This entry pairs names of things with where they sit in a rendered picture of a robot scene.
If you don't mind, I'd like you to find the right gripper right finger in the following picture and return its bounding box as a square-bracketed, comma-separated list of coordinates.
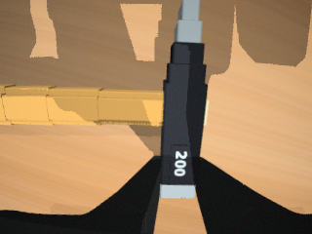
[195, 157, 312, 234]

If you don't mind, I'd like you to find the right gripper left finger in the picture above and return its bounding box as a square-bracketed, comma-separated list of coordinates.
[0, 156, 161, 234]

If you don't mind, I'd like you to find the hammer with wooden handle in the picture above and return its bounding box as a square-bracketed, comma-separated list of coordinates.
[0, 6, 209, 198]

